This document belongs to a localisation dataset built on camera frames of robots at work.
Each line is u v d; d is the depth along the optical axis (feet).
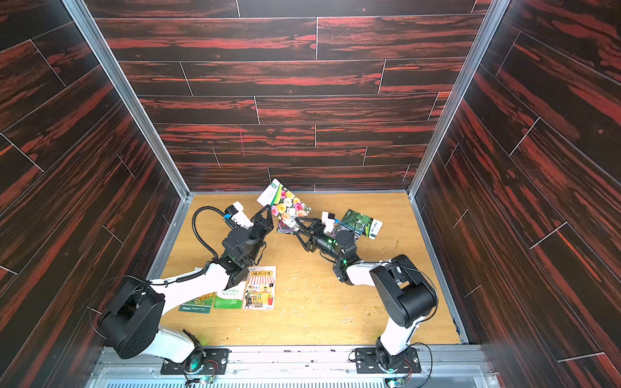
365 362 2.41
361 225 3.53
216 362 2.39
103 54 2.42
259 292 2.90
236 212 2.30
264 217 2.50
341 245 2.21
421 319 1.62
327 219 2.68
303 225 2.49
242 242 1.99
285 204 2.70
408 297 1.55
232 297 2.84
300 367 2.42
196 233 2.41
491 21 2.22
